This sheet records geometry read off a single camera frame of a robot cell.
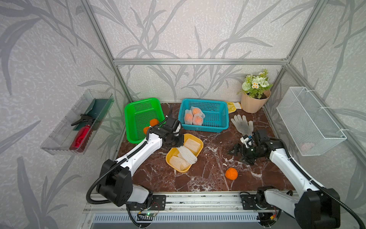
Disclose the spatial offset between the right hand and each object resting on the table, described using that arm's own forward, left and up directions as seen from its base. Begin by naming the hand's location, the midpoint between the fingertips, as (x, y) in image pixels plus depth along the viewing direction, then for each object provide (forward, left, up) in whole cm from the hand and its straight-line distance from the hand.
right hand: (233, 155), depth 80 cm
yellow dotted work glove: (+48, -11, -10) cm, 50 cm away
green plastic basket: (+39, +66, -9) cm, 77 cm away
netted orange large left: (+32, +26, -4) cm, 41 cm away
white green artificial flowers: (+36, -16, +20) cm, 45 cm away
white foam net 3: (-1, +26, +4) cm, 26 cm away
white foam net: (-3, +31, -3) cm, 31 cm away
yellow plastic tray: (+4, +36, -5) cm, 37 cm away
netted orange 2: (-9, +2, -5) cm, 10 cm away
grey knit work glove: (+28, -15, -10) cm, 33 cm away
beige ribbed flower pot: (+39, -22, 0) cm, 45 cm away
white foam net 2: (+11, +23, -7) cm, 27 cm away
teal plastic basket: (+36, +4, -11) cm, 38 cm away
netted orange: (+38, +19, -4) cm, 43 cm away
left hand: (+7, +28, +2) cm, 29 cm away
